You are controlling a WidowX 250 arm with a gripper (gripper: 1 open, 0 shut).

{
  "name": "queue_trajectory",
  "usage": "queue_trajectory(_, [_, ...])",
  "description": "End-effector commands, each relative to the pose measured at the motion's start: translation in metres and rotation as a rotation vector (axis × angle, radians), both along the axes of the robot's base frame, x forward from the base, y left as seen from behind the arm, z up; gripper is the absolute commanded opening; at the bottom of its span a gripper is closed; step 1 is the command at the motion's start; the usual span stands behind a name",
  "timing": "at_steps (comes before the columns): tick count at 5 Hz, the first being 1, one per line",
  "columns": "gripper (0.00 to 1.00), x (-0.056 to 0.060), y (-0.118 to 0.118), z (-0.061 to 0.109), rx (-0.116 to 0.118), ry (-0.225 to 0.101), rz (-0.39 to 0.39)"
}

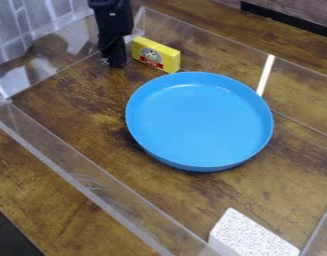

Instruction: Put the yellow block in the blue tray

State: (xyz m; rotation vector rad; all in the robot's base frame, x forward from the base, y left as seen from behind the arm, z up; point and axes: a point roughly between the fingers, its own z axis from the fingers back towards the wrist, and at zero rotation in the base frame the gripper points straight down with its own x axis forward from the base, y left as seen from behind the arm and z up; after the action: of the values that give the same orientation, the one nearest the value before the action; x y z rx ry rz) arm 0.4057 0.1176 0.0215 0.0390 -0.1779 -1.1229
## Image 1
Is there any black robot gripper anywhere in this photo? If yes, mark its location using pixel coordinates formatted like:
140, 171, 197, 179
87, 0, 133, 68

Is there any yellow block with label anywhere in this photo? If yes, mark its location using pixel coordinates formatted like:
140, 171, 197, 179
131, 36, 180, 73

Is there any round blue tray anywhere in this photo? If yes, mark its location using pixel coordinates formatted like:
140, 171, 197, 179
125, 72, 274, 172

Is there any white speckled foam block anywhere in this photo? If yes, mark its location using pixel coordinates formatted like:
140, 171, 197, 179
208, 208, 300, 256

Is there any clear acrylic enclosure wall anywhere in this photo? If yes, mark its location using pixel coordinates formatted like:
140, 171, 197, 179
0, 0, 327, 256

